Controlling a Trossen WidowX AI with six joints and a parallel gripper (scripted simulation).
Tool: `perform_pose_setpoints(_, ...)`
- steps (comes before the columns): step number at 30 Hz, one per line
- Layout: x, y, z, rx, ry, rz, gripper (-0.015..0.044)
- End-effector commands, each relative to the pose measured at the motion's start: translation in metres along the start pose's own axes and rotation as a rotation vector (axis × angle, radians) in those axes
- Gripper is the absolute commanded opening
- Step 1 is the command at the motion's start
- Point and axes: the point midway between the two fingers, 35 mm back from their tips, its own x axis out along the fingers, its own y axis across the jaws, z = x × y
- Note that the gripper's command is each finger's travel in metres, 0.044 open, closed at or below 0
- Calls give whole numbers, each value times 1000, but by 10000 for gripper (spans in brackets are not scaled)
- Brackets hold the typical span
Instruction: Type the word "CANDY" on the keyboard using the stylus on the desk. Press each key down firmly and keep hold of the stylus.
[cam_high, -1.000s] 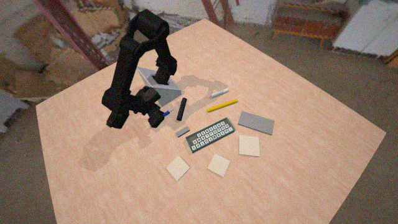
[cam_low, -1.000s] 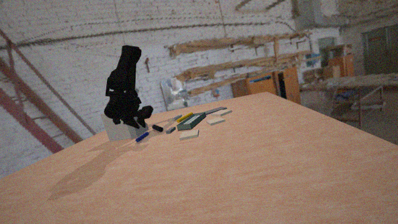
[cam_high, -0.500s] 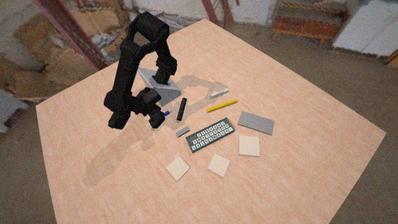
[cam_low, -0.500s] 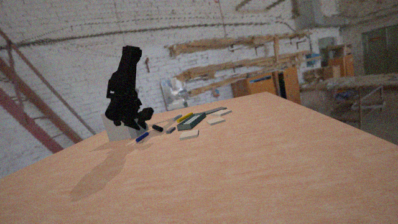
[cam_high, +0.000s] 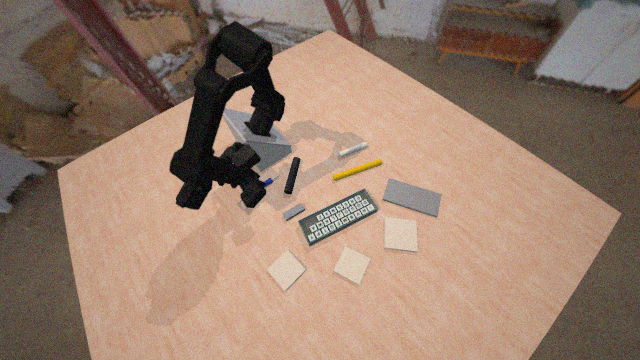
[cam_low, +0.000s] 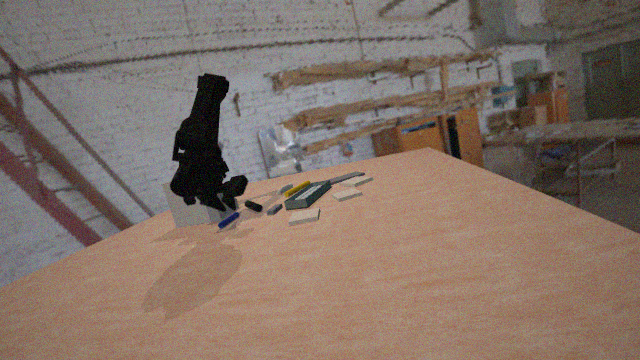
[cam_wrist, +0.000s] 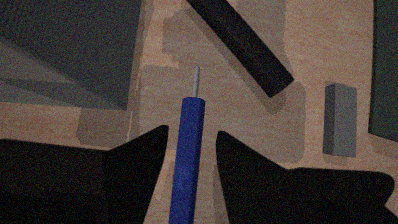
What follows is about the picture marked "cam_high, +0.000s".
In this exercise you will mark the grey keyboard with white letter keys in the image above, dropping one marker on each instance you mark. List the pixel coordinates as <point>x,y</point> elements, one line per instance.
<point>337,216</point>

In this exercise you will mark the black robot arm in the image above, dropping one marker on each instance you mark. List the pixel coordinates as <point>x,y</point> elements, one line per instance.
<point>195,163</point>

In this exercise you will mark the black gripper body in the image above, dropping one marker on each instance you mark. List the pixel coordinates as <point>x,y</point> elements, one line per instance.
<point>253,190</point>

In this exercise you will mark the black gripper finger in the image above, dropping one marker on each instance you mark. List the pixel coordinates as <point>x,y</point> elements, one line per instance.
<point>252,173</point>
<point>256,178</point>

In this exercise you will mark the dark blue stylus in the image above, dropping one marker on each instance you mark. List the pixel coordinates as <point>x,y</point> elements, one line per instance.
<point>269,181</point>

